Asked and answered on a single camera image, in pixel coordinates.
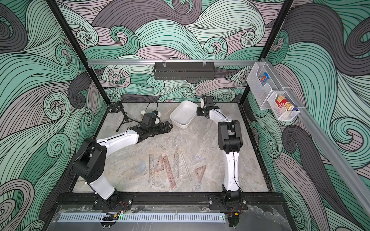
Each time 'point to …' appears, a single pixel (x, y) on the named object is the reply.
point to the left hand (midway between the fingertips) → (168, 125)
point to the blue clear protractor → (141, 168)
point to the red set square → (161, 160)
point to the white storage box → (183, 114)
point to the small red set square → (199, 172)
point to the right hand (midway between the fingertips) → (201, 111)
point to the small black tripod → (116, 107)
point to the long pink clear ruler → (151, 171)
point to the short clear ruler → (176, 165)
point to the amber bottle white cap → (142, 112)
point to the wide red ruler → (169, 172)
